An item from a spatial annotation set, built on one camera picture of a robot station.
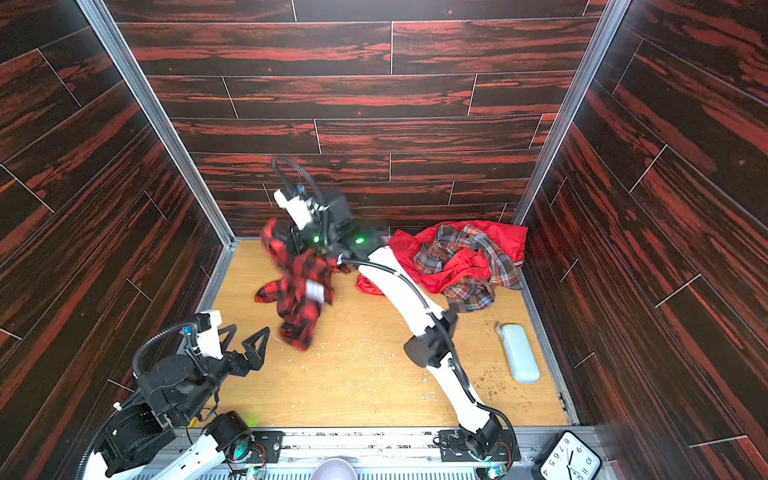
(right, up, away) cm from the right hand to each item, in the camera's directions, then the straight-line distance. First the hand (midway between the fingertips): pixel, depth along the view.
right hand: (280, 230), depth 72 cm
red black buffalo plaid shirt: (+3, -14, +12) cm, 19 cm away
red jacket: (+50, -8, +21) cm, 55 cm away
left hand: (-3, -23, -8) cm, 24 cm away
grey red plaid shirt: (+57, -18, +29) cm, 66 cm away
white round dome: (+14, -57, -3) cm, 58 cm away
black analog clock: (+69, -55, -2) cm, 88 cm away
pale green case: (+66, -35, +15) cm, 76 cm away
